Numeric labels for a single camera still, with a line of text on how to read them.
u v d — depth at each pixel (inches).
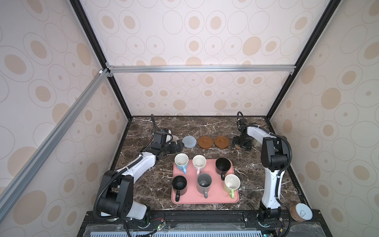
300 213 28.1
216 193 32.6
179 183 32.5
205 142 40.7
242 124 31.8
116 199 16.7
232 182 31.9
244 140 33.2
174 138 41.9
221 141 40.7
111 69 35.5
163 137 27.6
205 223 28.8
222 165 34.5
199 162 35.3
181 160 35.3
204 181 32.8
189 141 40.8
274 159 22.7
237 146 39.4
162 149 27.1
